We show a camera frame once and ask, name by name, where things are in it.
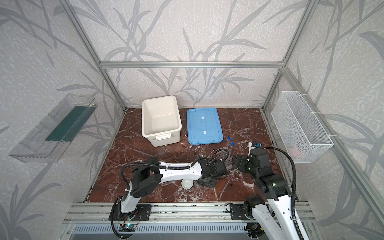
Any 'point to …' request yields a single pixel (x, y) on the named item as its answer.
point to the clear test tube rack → (223, 154)
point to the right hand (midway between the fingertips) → (241, 154)
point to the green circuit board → (127, 227)
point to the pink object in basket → (295, 151)
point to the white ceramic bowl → (187, 183)
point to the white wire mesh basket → (304, 139)
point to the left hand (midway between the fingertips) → (212, 180)
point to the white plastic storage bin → (161, 120)
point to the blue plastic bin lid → (204, 126)
